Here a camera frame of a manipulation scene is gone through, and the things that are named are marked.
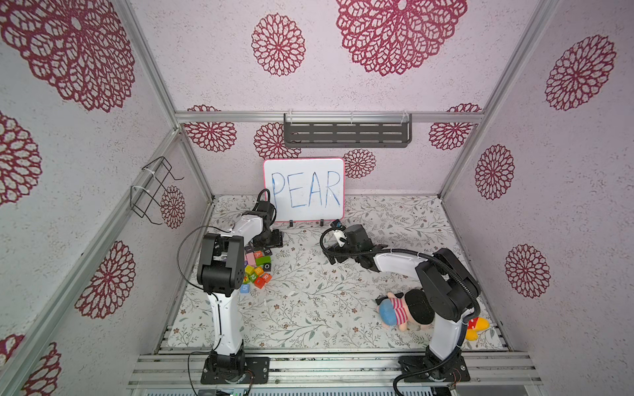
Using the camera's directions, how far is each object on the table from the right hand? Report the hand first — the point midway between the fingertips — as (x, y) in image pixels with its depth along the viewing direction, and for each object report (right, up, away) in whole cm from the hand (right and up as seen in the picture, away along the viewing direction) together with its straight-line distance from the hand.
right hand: (332, 241), depth 96 cm
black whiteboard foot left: (-17, +7, +12) cm, 22 cm away
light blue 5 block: (-32, -16, -6) cm, 36 cm away
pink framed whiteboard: (-10, +21, +9) cm, 25 cm away
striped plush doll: (+24, -20, -17) cm, 36 cm away
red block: (-27, -14, -6) cm, 31 cm away
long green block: (-28, -8, +3) cm, 29 cm away
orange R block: (-25, -13, -4) cm, 28 cm away
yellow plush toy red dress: (+44, -25, -18) cm, 54 cm away
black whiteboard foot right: (-3, +8, +13) cm, 15 cm away
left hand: (-24, -2, +6) cm, 25 cm away
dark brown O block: (-25, -10, -1) cm, 27 cm away
